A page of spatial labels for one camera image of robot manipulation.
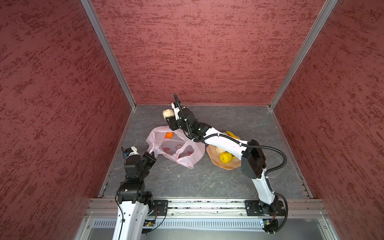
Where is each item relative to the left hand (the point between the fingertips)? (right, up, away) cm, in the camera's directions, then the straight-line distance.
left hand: (155, 154), depth 78 cm
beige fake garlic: (+6, +22, +1) cm, 23 cm away
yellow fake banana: (+46, +8, +16) cm, 49 cm away
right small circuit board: (+58, -33, -7) cm, 68 cm away
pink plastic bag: (+9, +2, +18) cm, 20 cm away
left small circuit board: (-1, -32, -7) cm, 33 cm away
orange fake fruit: (+4, +8, +20) cm, 22 cm away
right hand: (+7, +19, +4) cm, 20 cm away
